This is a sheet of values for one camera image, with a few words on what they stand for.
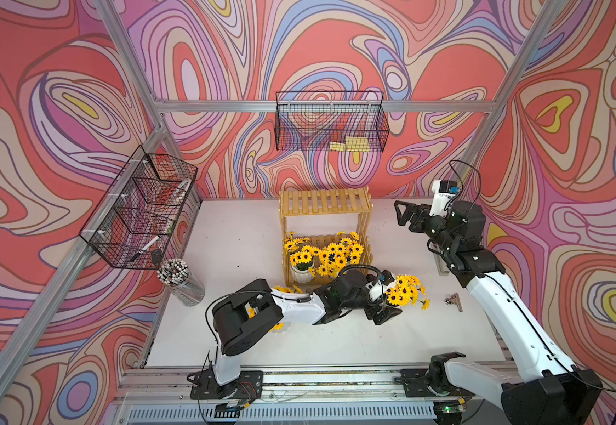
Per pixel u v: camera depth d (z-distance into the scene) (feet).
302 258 2.63
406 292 2.26
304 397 2.38
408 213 2.14
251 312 1.71
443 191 2.01
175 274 2.51
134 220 2.58
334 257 2.68
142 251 2.40
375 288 2.28
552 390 1.21
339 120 3.17
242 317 1.61
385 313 2.31
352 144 2.71
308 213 2.62
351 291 2.12
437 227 2.02
